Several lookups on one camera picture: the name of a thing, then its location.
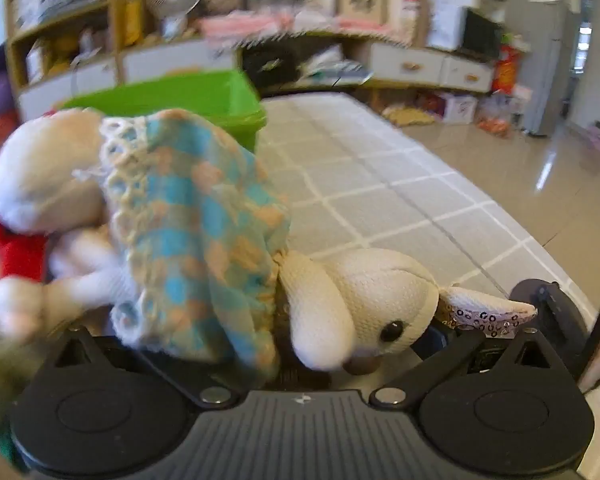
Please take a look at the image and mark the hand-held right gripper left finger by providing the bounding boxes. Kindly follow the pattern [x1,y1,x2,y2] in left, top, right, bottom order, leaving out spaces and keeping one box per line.
[54,326,242,407]

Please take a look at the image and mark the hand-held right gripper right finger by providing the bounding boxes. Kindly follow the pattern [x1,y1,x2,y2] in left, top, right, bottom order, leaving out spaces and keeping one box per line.
[369,326,562,409]

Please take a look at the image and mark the plush mouse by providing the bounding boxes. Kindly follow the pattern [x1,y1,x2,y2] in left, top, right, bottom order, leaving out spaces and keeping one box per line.
[72,107,538,386]

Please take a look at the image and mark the beige plush toy red shirt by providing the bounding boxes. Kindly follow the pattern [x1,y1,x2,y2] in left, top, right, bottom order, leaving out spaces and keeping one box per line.
[0,107,141,346]

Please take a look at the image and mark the green plastic bin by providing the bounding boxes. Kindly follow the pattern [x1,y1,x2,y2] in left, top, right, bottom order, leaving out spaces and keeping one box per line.
[60,70,268,156]

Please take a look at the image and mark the egg tray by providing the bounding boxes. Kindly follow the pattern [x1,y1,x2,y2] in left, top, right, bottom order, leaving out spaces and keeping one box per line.
[382,105,437,127]

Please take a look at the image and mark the bag of oranges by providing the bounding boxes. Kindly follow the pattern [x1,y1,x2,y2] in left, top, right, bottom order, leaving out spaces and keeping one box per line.
[475,97,515,137]

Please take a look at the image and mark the small white cabinet drawer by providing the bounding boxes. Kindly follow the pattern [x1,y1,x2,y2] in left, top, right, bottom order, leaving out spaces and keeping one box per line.
[440,55,497,93]
[370,42,447,87]

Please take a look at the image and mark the red snack packet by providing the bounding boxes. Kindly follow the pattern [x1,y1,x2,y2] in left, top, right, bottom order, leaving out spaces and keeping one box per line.
[492,44,525,95]

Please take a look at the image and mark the large white cabinet drawer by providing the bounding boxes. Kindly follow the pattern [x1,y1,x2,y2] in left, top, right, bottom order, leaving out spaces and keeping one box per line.
[122,40,239,84]
[17,57,119,117]

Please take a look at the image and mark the grey refrigerator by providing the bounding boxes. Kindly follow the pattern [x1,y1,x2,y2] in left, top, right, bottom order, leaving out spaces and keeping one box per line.
[500,0,587,137]

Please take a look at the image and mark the microwave oven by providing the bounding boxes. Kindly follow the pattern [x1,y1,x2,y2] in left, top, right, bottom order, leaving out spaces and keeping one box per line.
[427,7,507,62]

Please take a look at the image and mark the wooden shelf cabinet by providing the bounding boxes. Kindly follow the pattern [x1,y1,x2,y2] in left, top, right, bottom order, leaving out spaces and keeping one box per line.
[4,0,498,121]

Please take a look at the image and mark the pink fringed cloth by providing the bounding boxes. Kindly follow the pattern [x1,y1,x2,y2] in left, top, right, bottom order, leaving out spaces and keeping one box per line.
[200,11,413,47]

